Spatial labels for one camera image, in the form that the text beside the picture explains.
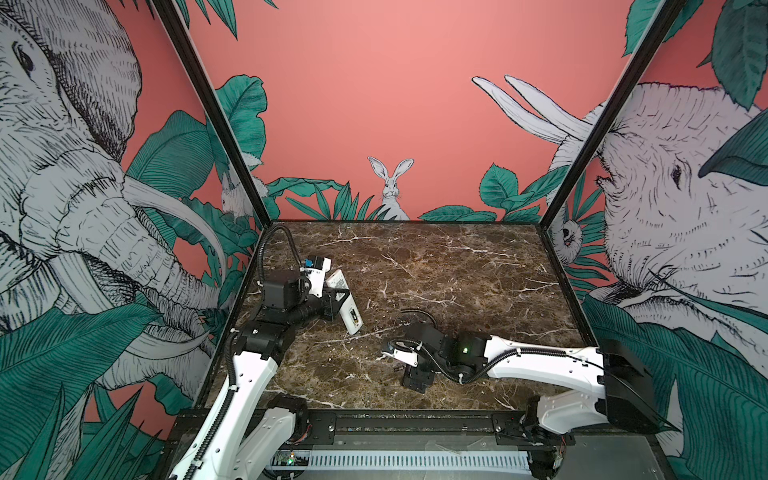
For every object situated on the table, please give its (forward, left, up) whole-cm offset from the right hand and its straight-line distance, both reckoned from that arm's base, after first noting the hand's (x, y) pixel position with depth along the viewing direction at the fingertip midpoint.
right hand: (401, 359), depth 76 cm
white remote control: (+9, +13, +10) cm, 19 cm away
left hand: (+12, +14, +15) cm, 24 cm away
